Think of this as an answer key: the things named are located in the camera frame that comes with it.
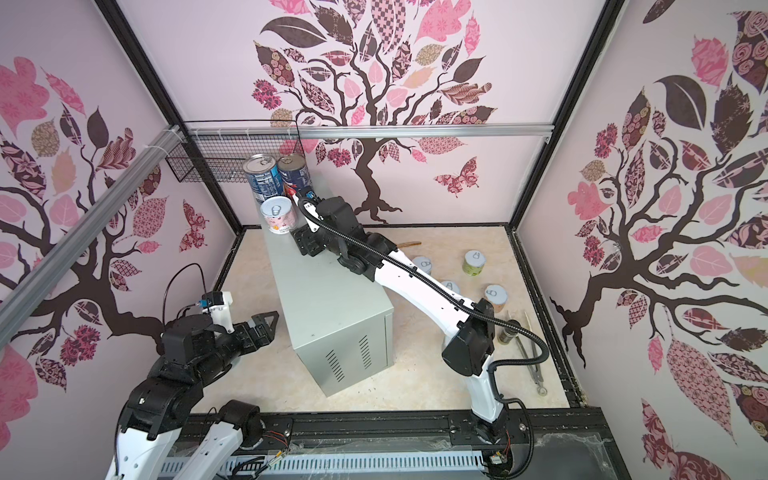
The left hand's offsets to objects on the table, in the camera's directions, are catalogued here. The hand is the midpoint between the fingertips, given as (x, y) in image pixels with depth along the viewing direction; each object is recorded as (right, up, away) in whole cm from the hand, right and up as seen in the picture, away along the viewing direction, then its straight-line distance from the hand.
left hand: (265, 325), depth 69 cm
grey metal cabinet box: (+20, +3, -12) cm, 23 cm away
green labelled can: (+59, +14, +35) cm, 70 cm away
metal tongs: (+71, -21, +11) cm, 75 cm away
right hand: (+8, +25, +2) cm, 27 cm away
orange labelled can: (+64, +3, +25) cm, 69 cm away
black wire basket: (-28, +50, +26) cm, 63 cm away
